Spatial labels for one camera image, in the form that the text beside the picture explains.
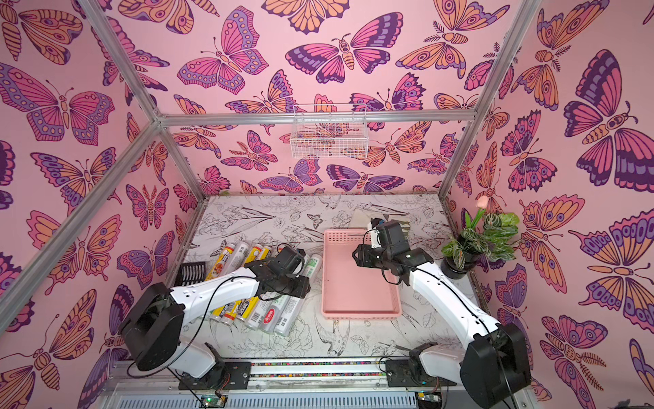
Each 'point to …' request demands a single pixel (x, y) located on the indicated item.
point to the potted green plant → (484, 236)
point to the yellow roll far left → (220, 262)
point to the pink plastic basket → (351, 291)
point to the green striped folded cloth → (361, 219)
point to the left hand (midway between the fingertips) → (308, 286)
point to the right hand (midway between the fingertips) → (355, 255)
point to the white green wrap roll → (294, 304)
